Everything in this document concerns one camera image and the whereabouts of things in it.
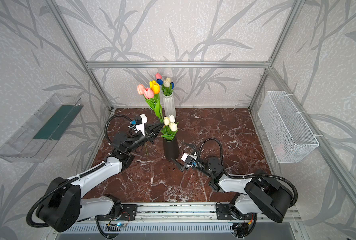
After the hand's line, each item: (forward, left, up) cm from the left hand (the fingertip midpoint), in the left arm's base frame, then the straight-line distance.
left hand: (165, 121), depth 70 cm
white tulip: (+4, -3, -3) cm, 6 cm away
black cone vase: (-3, -2, -22) cm, 22 cm away
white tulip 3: (-2, 0, -6) cm, 6 cm away
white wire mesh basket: (-10, -53, +4) cm, 54 cm away
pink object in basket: (-9, -58, -12) cm, 60 cm away
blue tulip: (+34, +7, -2) cm, 34 cm away
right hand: (-7, -7, -9) cm, 13 cm away
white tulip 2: (-3, -4, -1) cm, 5 cm away
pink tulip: (+37, +8, -1) cm, 38 cm away
